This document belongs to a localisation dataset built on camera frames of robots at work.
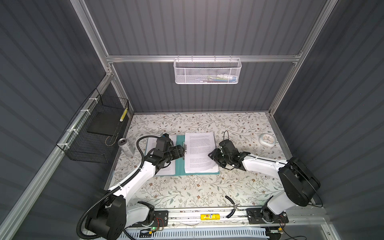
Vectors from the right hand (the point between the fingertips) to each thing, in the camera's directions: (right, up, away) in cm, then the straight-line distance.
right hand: (210, 157), depth 89 cm
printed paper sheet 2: (-24, -8, +2) cm, 26 cm away
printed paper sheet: (-6, +6, +12) cm, 15 cm away
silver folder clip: (-16, +4, +10) cm, 19 cm away
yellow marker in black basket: (-49, +25, -8) cm, 55 cm away
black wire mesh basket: (-60, +14, -17) cm, 64 cm away
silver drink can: (-50, +6, -1) cm, 50 cm away
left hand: (-18, +5, -4) cm, 19 cm away
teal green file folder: (-18, -8, +2) cm, 20 cm away
